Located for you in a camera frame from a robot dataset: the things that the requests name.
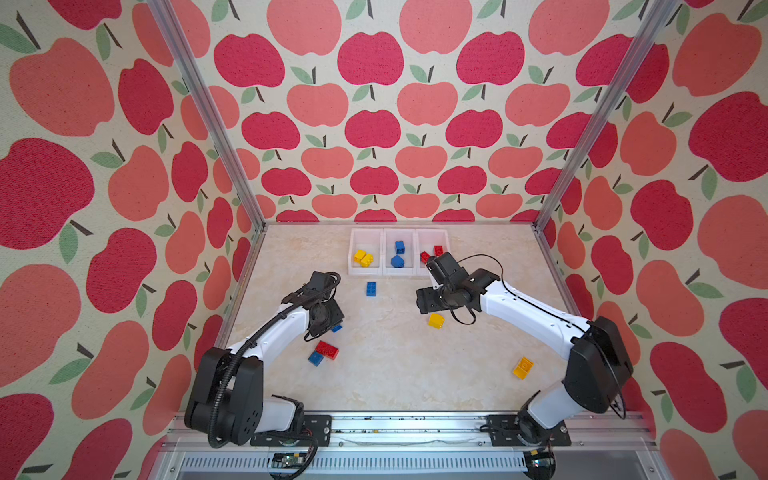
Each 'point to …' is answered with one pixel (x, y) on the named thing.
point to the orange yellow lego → (523, 368)
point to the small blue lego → (315, 358)
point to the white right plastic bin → (426, 240)
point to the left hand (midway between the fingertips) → (342, 320)
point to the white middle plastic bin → (409, 237)
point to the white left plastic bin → (371, 240)
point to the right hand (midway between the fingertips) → (434, 298)
